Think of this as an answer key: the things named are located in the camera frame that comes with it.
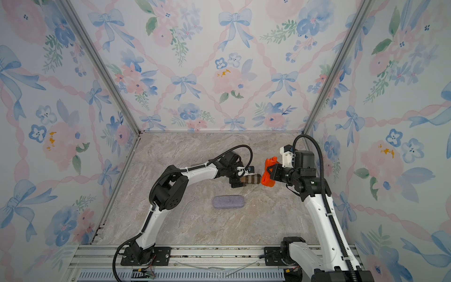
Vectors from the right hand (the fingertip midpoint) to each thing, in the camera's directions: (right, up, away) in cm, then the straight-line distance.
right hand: (270, 167), depth 75 cm
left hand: (-8, -6, +22) cm, 24 cm away
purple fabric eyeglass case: (-18, -18, +11) cm, 27 cm away
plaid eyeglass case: (-4, -8, +20) cm, 22 cm away
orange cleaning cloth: (-2, -4, -3) cm, 6 cm away
